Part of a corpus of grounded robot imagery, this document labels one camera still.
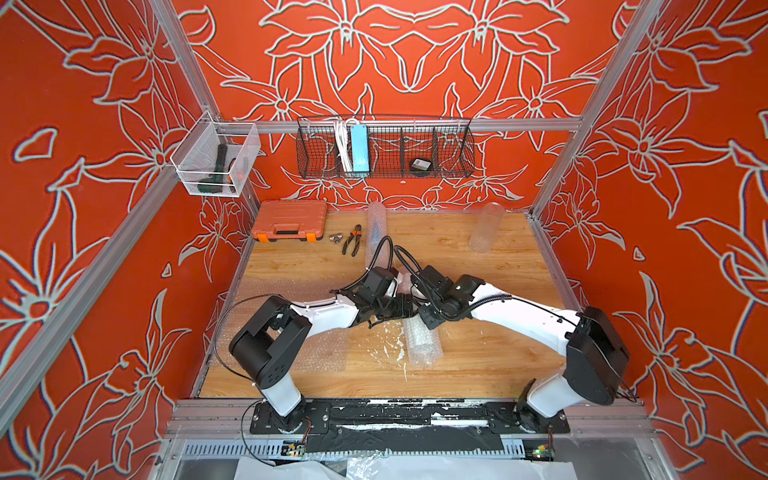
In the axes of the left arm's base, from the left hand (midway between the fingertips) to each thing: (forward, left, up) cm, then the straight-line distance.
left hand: (415, 309), depth 86 cm
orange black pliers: (+32, +22, -4) cm, 39 cm away
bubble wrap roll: (-12, -2, +2) cm, 12 cm away
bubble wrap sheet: (-13, +25, -5) cm, 29 cm away
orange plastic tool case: (+36, +48, -2) cm, 60 cm away
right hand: (-3, -2, +2) cm, 4 cm away
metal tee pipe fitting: (+29, +29, -4) cm, 42 cm away
